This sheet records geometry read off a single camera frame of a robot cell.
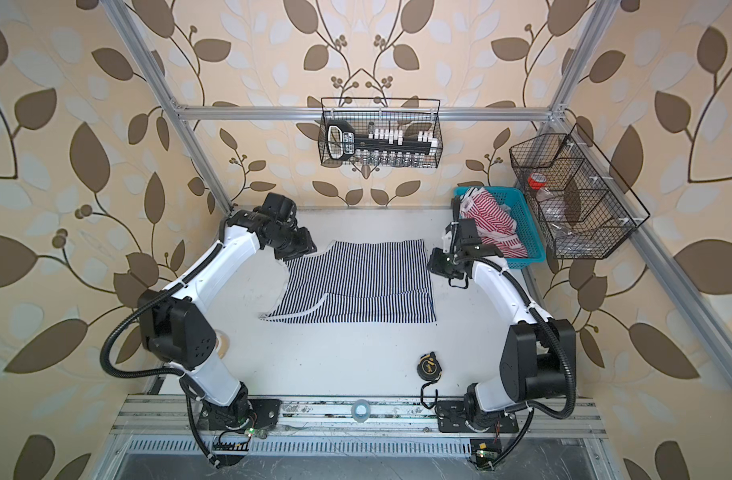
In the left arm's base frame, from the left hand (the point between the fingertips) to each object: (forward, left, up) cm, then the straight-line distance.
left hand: (312, 249), depth 85 cm
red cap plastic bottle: (+14, -62, +15) cm, 65 cm away
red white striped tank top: (+22, -60, -10) cm, 64 cm away
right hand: (-2, -35, -6) cm, 35 cm away
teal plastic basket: (+19, -71, -10) cm, 74 cm away
